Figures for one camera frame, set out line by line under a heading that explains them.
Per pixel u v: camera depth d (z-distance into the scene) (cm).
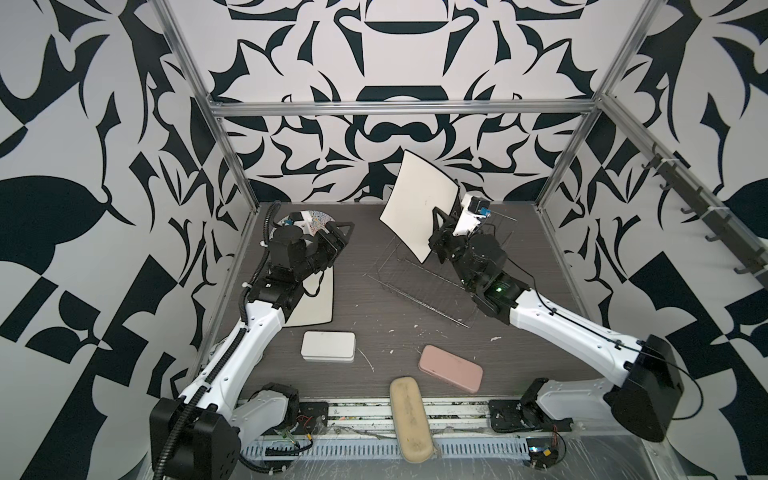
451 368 80
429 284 97
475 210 59
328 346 82
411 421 71
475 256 53
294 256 56
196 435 37
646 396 39
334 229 67
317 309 92
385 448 65
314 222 70
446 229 62
